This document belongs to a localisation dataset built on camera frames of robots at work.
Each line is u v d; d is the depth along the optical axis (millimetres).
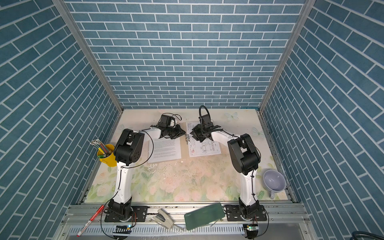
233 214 735
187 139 1021
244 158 534
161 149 990
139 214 739
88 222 705
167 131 884
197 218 722
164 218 707
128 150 598
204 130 781
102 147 828
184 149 987
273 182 843
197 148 981
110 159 826
